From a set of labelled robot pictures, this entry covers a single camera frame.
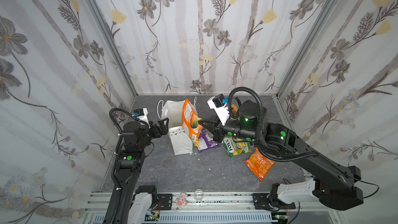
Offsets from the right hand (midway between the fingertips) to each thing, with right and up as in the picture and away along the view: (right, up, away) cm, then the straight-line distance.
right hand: (200, 119), depth 51 cm
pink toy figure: (-9, -40, +21) cm, 46 cm away
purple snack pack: (+3, -16, +42) cm, 45 cm away
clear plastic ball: (-1, -40, +26) cm, 48 cm away
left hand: (-20, 0, +21) cm, 29 cm away
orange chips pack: (+33, -27, +33) cm, 54 cm away
